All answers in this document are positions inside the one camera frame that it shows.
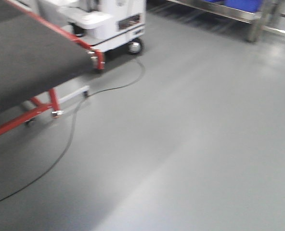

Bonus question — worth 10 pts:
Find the black floor cable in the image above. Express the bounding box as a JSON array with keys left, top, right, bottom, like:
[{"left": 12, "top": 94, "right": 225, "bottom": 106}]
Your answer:
[{"left": 0, "top": 56, "right": 145, "bottom": 208}]

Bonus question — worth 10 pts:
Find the steel rack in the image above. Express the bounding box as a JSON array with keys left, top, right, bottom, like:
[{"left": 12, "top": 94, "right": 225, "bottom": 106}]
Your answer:
[{"left": 166, "top": 0, "right": 285, "bottom": 43}]

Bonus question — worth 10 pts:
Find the white wheeled machine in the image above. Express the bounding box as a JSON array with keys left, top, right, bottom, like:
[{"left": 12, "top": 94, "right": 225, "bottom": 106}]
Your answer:
[{"left": 38, "top": 0, "right": 147, "bottom": 55}]

